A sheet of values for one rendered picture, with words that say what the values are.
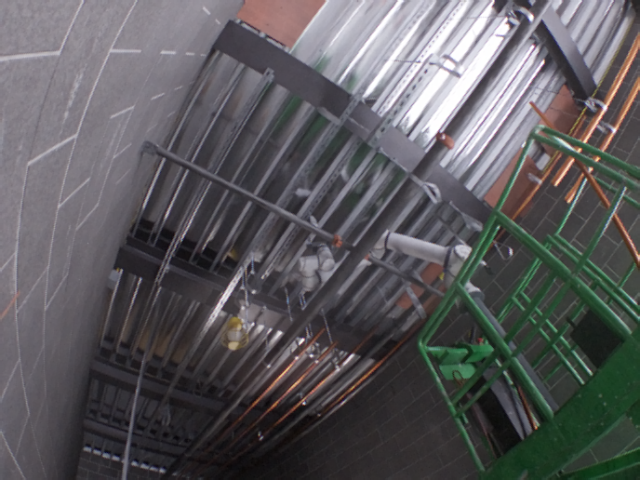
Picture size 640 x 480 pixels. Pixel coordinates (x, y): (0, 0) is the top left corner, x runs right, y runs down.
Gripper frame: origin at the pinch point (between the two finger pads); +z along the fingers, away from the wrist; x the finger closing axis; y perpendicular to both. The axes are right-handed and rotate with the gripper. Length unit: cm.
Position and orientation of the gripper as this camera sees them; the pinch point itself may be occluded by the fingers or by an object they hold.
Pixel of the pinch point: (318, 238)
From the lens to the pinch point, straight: 226.6
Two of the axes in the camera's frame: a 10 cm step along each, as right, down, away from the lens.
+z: -1.8, -5.1, 8.4
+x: -9.8, 0.9, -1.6
